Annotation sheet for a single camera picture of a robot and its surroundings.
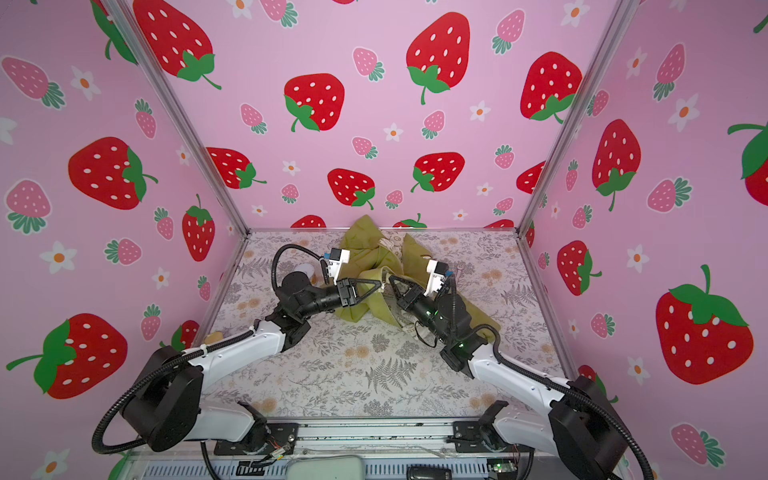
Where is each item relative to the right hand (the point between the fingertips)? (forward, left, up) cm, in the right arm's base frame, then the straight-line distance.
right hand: (387, 279), depth 71 cm
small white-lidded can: (+17, +32, -22) cm, 43 cm away
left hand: (-3, +1, 0) cm, 3 cm away
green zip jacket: (+22, +9, -18) cm, 30 cm away
